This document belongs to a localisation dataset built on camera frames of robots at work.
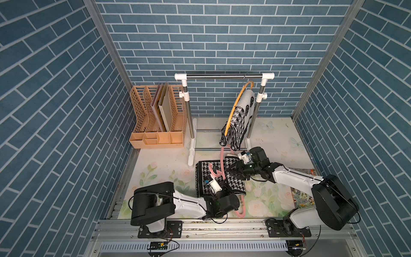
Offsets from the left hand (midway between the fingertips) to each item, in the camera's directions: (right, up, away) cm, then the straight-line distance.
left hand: (234, 184), depth 81 cm
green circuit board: (-36, -25, -9) cm, 45 cm away
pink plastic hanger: (-8, +6, -2) cm, 10 cm away
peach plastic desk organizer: (-55, +27, +24) cm, 66 cm away
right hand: (-3, +6, +1) cm, 6 cm away
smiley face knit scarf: (+5, +37, 0) cm, 37 cm away
